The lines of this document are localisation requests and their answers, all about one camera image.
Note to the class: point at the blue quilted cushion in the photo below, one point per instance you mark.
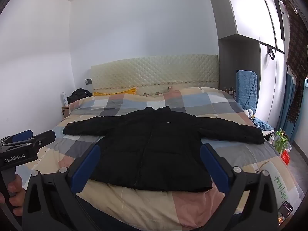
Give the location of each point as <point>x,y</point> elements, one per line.
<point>246,89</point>

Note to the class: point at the yellow pillow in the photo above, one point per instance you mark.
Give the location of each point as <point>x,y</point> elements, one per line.
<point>113,92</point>

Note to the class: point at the red bag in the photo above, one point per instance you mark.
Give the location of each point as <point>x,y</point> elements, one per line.
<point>286,157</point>

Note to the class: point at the white bottle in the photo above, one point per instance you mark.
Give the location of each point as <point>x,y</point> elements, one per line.
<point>64,98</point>

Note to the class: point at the black bag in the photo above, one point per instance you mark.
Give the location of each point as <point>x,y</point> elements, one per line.
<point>78,96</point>

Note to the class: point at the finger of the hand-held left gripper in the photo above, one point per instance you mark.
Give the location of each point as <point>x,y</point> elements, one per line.
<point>23,134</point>
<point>45,137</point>

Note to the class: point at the checked patchwork blanket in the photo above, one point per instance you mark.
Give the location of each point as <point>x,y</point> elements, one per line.
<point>144,205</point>

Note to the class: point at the brown houndstooth garment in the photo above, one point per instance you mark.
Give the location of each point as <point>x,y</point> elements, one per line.
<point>297,53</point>

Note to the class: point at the black puffer jacket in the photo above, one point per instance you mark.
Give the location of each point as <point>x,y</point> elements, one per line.
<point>156,149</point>

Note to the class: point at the white plush toy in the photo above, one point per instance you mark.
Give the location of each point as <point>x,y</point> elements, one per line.
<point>247,112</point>

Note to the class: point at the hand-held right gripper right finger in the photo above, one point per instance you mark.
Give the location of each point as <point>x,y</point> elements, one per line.
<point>213,167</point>

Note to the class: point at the black smartphone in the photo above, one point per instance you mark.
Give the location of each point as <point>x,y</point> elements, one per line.
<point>285,211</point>

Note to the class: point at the dark wall socket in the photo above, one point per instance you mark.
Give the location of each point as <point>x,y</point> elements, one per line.
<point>88,81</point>

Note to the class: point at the wooden nightstand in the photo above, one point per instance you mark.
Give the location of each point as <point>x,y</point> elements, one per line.
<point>65,112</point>

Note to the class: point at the cream floral pillow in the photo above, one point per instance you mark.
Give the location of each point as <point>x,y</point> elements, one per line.
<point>154,92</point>

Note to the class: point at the grey wardrobe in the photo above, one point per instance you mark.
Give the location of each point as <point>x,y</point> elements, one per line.
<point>243,16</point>

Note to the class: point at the blue curtain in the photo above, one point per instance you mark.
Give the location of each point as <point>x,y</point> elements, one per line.
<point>288,105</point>

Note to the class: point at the blue crumpled cloth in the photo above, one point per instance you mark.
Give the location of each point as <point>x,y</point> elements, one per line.
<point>263,125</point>

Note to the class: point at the white bag with green print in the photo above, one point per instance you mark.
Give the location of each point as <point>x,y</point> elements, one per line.
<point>274,185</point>

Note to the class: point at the green printed bag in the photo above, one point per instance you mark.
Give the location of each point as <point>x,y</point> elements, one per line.
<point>281,142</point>

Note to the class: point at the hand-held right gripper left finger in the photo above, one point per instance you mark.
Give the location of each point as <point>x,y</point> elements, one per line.
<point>88,169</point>

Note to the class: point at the person's left hand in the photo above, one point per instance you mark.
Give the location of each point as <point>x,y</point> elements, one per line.
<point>16,193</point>

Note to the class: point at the cream quilted headboard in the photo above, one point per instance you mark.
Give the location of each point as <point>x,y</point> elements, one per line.
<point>156,73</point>

